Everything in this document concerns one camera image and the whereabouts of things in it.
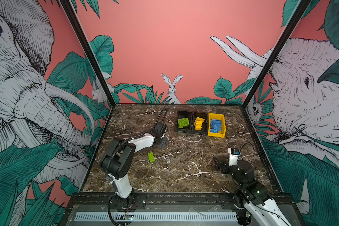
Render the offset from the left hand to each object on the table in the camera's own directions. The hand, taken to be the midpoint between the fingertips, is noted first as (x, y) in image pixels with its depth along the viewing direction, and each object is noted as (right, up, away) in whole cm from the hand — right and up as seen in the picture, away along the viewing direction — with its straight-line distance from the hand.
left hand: (161, 138), depth 96 cm
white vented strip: (0, -36, -26) cm, 44 cm away
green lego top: (+16, +11, +8) cm, 21 cm away
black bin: (+32, +6, +8) cm, 33 cm away
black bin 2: (+15, +17, +21) cm, 31 cm away
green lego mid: (-6, -12, -6) cm, 14 cm away
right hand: (+35, -8, -16) cm, 40 cm away
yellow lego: (+27, +10, +6) cm, 29 cm away
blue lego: (+39, +8, +5) cm, 40 cm away
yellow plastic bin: (+43, +3, +5) cm, 44 cm away
